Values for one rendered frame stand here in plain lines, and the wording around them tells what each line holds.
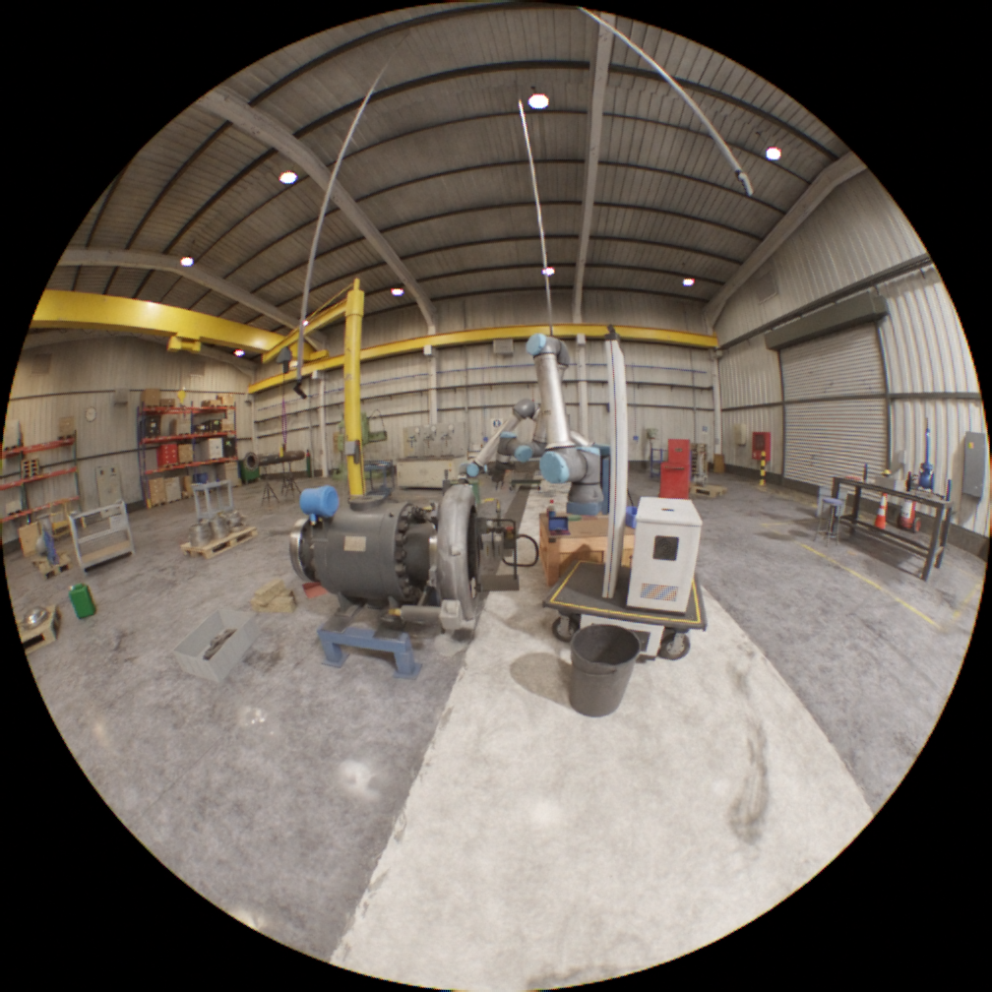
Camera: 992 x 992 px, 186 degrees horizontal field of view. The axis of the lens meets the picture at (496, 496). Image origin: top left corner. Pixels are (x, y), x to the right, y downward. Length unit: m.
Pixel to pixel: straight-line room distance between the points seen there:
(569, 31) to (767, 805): 8.61
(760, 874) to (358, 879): 1.28
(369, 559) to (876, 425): 9.20
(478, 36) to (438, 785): 8.52
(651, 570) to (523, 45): 7.98
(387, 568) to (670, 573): 1.42
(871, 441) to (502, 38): 10.60
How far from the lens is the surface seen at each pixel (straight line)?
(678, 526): 1.55
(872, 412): 8.90
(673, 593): 1.68
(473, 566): 1.67
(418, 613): 1.47
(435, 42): 7.48
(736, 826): 1.46
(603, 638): 1.56
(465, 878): 1.24
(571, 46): 7.67
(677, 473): 5.06
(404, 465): 8.36
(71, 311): 11.98
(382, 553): 1.57
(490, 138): 8.62
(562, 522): 2.55
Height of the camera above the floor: 1.22
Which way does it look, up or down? 10 degrees down
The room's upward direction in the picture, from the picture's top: 2 degrees counter-clockwise
